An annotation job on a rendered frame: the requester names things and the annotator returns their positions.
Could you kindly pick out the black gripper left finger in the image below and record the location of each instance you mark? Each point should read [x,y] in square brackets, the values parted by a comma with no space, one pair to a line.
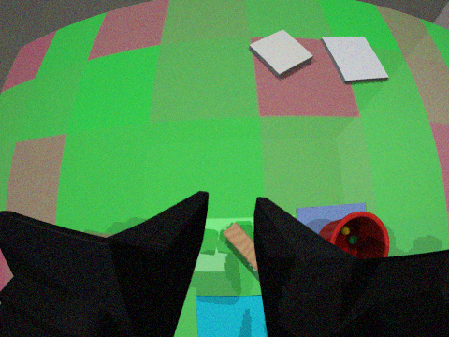
[140,276]

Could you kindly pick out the red cup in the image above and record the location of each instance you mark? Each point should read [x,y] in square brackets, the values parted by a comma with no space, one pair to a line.
[373,240]

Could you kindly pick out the brown wooden plank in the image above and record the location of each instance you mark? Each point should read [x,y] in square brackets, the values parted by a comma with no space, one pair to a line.
[242,242]

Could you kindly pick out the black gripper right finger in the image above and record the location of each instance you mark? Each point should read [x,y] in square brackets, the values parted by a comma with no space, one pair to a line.
[311,288]

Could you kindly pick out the white flat slab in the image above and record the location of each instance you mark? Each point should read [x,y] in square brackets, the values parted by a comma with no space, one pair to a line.
[354,59]

